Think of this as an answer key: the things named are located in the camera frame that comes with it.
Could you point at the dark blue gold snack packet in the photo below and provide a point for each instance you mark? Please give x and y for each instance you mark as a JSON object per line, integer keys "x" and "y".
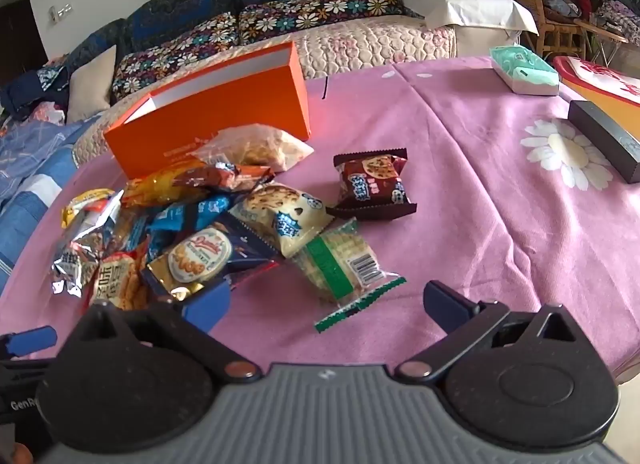
{"x": 200, "y": 254}

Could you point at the quilted beige sofa cover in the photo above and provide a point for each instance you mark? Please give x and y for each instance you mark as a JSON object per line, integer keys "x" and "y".
{"x": 350, "y": 44}

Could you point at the orange brown snack packet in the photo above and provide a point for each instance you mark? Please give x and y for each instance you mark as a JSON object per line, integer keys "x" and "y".
{"x": 170, "y": 184}

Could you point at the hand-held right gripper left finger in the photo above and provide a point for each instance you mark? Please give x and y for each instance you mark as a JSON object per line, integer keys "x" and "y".
{"x": 206, "y": 303}

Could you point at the blue blanket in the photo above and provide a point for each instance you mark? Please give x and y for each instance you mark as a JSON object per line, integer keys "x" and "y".
{"x": 30, "y": 194}

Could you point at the dark blue clothes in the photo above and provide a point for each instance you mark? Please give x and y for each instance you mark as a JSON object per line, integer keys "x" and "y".
{"x": 30, "y": 89}

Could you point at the yellow snack packet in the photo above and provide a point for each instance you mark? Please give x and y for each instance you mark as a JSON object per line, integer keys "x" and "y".
{"x": 82, "y": 204}

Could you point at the cream cookie packet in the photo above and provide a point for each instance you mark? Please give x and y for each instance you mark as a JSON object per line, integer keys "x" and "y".
{"x": 285, "y": 214}

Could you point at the silver foil snack packet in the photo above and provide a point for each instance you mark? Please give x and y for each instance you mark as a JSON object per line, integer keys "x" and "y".
{"x": 75, "y": 256}

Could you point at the red and yellow box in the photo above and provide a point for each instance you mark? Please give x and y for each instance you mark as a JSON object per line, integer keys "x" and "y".
{"x": 605, "y": 79}

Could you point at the orange cardboard box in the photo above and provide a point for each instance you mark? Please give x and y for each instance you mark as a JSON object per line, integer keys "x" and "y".
{"x": 165, "y": 139}

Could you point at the white wall switch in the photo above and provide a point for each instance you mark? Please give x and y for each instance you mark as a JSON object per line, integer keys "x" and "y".
{"x": 61, "y": 12}

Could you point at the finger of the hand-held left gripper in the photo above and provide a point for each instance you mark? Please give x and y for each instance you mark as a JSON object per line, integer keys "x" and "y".
{"x": 32, "y": 340}

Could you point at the clear green cracker packet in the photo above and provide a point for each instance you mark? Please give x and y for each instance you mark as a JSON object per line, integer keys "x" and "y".
{"x": 340, "y": 264}

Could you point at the side table with white cloth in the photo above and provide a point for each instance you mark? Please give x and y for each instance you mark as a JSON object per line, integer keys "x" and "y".
{"x": 480, "y": 9}

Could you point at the floral print cushion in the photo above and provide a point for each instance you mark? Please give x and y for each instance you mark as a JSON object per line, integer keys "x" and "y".
{"x": 175, "y": 52}
{"x": 320, "y": 7}

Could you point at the pink floral tablecloth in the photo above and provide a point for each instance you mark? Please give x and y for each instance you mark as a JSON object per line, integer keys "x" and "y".
{"x": 475, "y": 219}

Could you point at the beige pillow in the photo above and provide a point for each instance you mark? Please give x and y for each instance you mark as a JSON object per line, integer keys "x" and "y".
{"x": 92, "y": 84}

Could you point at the light blue snack packet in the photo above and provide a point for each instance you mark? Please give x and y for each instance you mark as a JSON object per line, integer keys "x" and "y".
{"x": 175, "y": 219}

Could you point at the brown cookie packet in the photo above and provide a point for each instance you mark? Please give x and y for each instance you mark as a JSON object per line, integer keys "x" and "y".
{"x": 370, "y": 182}

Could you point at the long black box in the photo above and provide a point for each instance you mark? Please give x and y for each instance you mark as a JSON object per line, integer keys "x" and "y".
{"x": 600, "y": 137}

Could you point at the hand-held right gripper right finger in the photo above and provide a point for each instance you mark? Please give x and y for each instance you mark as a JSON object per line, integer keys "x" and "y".
{"x": 445, "y": 305}

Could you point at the clear bag of peanuts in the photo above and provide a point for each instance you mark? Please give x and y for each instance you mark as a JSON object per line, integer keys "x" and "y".
{"x": 260, "y": 147}

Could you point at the person's left hand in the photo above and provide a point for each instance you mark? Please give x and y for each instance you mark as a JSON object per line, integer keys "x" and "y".
{"x": 22, "y": 454}

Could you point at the green tissue pack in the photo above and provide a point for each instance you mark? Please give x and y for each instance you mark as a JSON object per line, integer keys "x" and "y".
{"x": 520, "y": 69}

